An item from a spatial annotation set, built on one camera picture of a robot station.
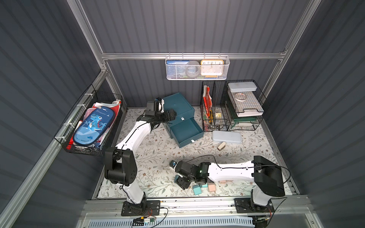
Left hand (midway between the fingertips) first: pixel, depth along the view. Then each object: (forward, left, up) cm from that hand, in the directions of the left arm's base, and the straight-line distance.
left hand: (172, 114), depth 88 cm
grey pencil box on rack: (+26, -49, +2) cm, 56 cm away
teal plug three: (-39, -15, -20) cm, 46 cm away
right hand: (-32, -5, -16) cm, 36 cm away
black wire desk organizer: (+18, -44, -10) cm, 48 cm away
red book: (+27, -26, -11) cm, 39 cm away
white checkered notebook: (+12, -54, -1) cm, 55 cm away
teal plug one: (-31, -1, -3) cm, 31 cm away
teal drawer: (-6, -9, -10) cm, 15 cm away
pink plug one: (-35, -30, -19) cm, 50 cm away
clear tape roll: (+17, -47, 0) cm, 50 cm away
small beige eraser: (-12, -32, -18) cm, 39 cm away
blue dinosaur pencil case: (-19, +34, +14) cm, 41 cm away
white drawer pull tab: (-12, -13, -11) cm, 21 cm away
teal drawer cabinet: (+6, -8, 0) cm, 10 cm away
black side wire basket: (-2, +44, +12) cm, 46 cm away
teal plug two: (-37, -19, -19) cm, 46 cm away
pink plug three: (-38, -23, -19) cm, 48 cm away
